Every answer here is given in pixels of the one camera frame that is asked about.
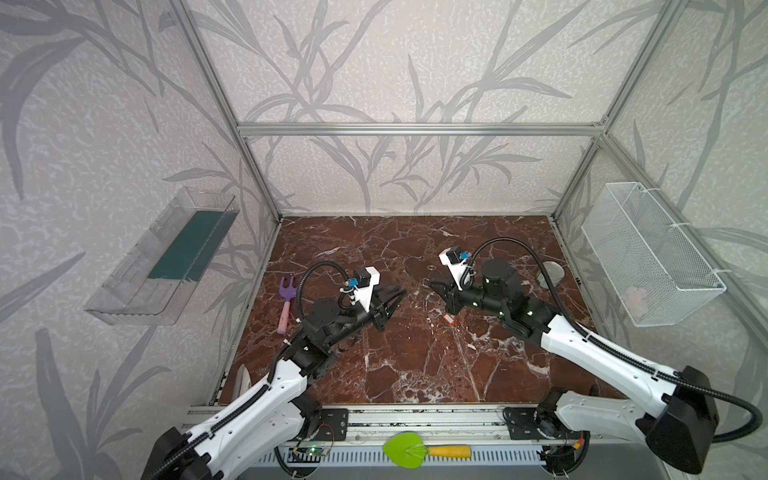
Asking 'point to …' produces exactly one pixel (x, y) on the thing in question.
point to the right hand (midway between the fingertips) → (430, 273)
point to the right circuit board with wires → (560, 459)
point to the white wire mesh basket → (658, 274)
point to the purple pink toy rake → (287, 293)
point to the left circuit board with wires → (319, 451)
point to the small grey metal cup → (555, 273)
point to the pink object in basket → (634, 299)
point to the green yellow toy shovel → (408, 450)
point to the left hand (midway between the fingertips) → (405, 284)
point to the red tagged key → (449, 319)
